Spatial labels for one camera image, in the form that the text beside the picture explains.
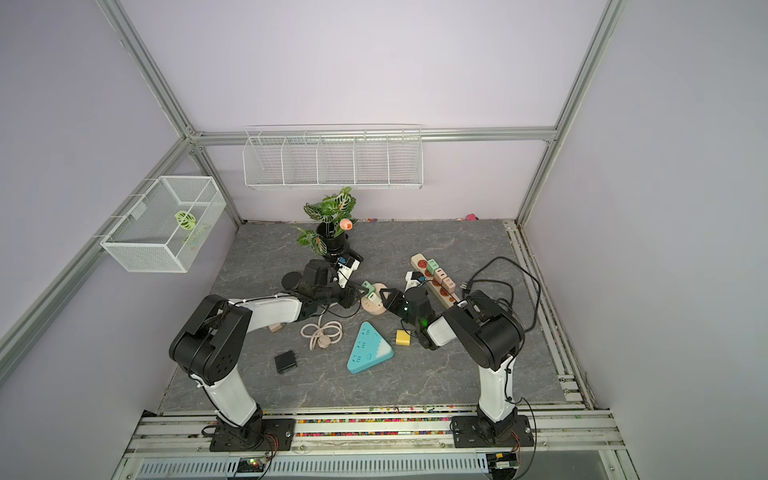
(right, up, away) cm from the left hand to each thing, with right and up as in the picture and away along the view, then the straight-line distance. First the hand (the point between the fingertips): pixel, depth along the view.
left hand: (365, 289), depth 93 cm
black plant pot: (-10, +13, +5) cm, 18 cm away
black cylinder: (-26, +2, +6) cm, 26 cm away
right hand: (+5, -1, +2) cm, 5 cm away
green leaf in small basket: (-47, +20, -12) cm, 53 cm away
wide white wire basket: (-12, +44, +8) cm, 47 cm away
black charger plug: (-22, -20, -6) cm, 31 cm away
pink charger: (+24, +4, +4) cm, 25 cm away
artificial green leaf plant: (-8, +25, -6) cm, 27 cm away
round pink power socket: (+2, -5, -1) cm, 5 cm away
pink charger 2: (+26, +2, +1) cm, 27 cm away
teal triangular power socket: (+2, -16, -8) cm, 18 cm away
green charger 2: (+22, +7, +6) cm, 24 cm away
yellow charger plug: (+12, -14, -6) cm, 19 cm away
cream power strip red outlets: (+18, +7, +12) cm, 23 cm away
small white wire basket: (-54, +18, -11) cm, 58 cm away
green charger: (+2, +1, 0) cm, 2 cm away
